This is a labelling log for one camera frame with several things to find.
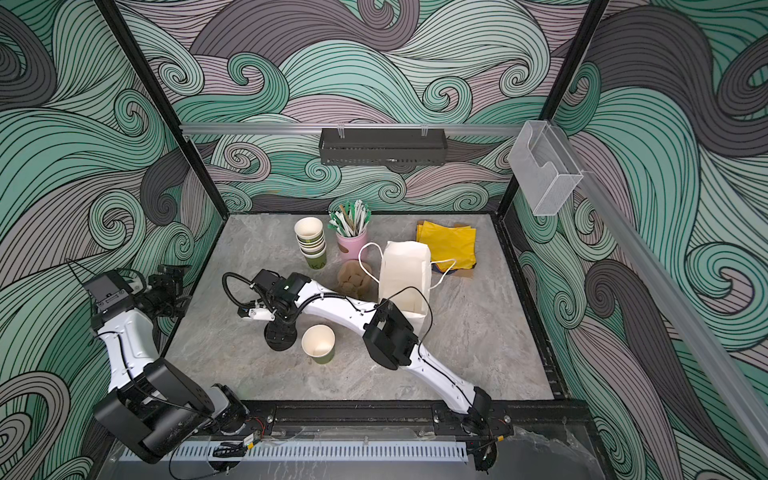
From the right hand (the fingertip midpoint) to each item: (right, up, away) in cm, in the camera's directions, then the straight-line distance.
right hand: (280, 320), depth 85 cm
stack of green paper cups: (+7, +26, +5) cm, 27 cm away
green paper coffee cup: (+12, -5, -4) cm, 13 cm away
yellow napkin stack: (+55, +21, +19) cm, 62 cm away
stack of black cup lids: (+4, -1, -11) cm, 11 cm away
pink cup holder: (+19, +21, +12) cm, 31 cm away
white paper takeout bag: (+36, +13, -8) cm, 39 cm away
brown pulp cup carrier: (+21, +10, +10) cm, 25 cm away
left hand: (-21, +15, -7) cm, 27 cm away
